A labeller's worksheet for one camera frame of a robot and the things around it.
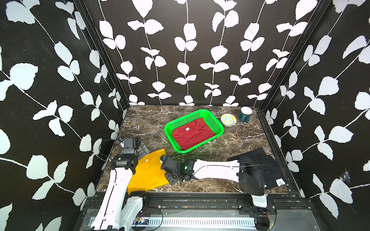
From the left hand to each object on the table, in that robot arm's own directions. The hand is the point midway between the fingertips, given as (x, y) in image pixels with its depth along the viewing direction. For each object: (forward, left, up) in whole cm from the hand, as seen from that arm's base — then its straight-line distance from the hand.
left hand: (138, 149), depth 79 cm
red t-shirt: (+17, -30, -12) cm, 37 cm away
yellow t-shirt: (-8, -4, -16) cm, 18 cm away
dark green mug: (+29, -71, -6) cm, 77 cm away
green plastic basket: (+21, -50, -9) cm, 55 cm away
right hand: (-11, -16, -9) cm, 21 cm away
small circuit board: (-32, -3, -15) cm, 35 cm away
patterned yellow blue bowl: (+30, -61, -14) cm, 70 cm away
